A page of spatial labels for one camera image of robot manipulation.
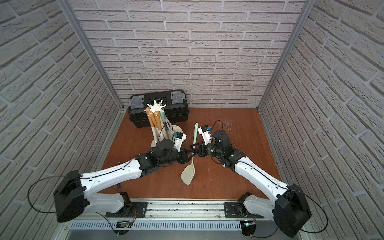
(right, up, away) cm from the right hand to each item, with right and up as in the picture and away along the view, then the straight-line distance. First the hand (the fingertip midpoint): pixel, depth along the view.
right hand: (192, 146), depth 75 cm
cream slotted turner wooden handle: (-18, +7, +1) cm, 19 cm away
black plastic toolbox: (-12, +21, +23) cm, 34 cm away
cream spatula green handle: (-2, -15, +1) cm, 15 cm away
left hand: (+2, -2, -1) cm, 3 cm away
